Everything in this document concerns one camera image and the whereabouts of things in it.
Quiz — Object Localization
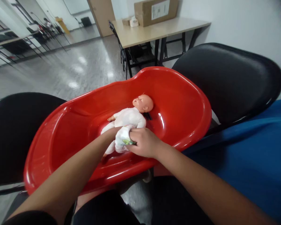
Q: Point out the person's left hand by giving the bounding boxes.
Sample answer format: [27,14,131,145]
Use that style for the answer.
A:
[105,126,120,144]

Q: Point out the white printed diaper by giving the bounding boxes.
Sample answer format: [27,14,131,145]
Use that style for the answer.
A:
[114,125,138,153]

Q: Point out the large cardboard box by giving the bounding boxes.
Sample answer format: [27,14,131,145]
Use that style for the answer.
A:
[134,0,180,28]

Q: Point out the long desk with black chairs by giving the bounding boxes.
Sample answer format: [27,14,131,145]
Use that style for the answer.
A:
[0,30,70,69]

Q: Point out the wooden door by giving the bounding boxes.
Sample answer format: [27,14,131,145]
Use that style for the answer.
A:
[87,0,116,38]

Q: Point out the beige table with black legs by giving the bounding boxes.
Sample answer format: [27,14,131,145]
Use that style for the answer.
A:
[111,16,212,72]

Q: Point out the baby doll in white suit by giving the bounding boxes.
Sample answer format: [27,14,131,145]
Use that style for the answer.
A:
[100,94,154,163]

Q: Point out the blue cloth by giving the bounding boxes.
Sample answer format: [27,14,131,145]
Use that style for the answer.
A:
[182,98,281,225]

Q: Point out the person's right hand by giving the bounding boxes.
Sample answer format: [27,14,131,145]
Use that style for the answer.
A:
[128,127,166,159]

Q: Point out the black metal chair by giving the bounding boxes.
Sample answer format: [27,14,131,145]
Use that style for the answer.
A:
[108,20,156,79]

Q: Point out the black padded chair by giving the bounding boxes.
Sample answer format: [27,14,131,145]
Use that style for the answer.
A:
[0,92,68,198]
[171,42,281,135]

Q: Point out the red plastic baby tub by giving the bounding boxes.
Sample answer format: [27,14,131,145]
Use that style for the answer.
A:
[23,66,213,195]

